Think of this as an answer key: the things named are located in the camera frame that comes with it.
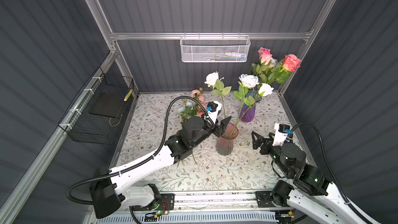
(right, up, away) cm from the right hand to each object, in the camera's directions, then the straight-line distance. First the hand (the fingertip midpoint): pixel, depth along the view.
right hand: (262, 135), depth 68 cm
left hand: (-17, +10, -3) cm, 20 cm away
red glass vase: (-14, -10, +22) cm, 28 cm away
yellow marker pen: (-67, +19, +14) cm, 71 cm away
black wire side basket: (-76, +9, +3) cm, 76 cm away
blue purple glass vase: (+1, +9, +28) cm, 29 cm away
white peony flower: (-39, +9, +36) cm, 53 cm away
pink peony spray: (-30, +21, +47) cm, 60 cm away
